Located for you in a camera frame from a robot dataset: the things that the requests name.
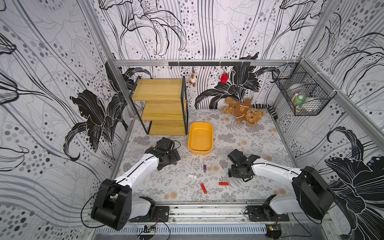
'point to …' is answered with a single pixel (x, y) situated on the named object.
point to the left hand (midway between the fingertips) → (173, 162)
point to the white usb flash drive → (193, 176)
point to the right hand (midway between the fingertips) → (235, 172)
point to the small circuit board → (150, 229)
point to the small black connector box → (273, 231)
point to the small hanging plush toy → (193, 78)
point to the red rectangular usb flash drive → (223, 183)
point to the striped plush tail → (269, 108)
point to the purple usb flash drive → (205, 168)
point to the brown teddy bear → (242, 111)
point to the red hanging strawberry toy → (224, 77)
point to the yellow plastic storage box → (200, 138)
